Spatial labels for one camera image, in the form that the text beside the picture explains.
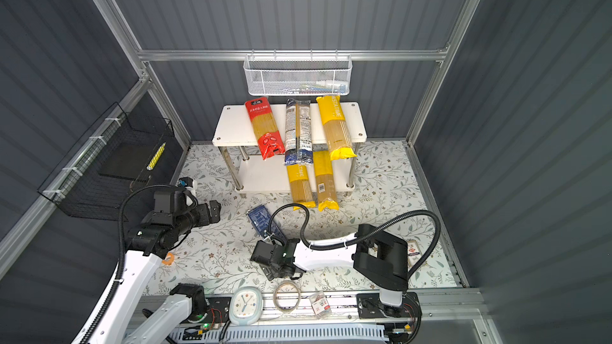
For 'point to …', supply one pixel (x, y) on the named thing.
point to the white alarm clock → (245, 305)
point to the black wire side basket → (92, 186)
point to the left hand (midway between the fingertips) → (205, 207)
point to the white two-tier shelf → (233, 132)
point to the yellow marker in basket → (154, 158)
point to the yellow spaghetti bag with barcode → (326, 193)
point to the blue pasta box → (260, 218)
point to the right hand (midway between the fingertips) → (279, 261)
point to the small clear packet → (319, 304)
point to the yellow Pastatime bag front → (300, 189)
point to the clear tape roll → (275, 299)
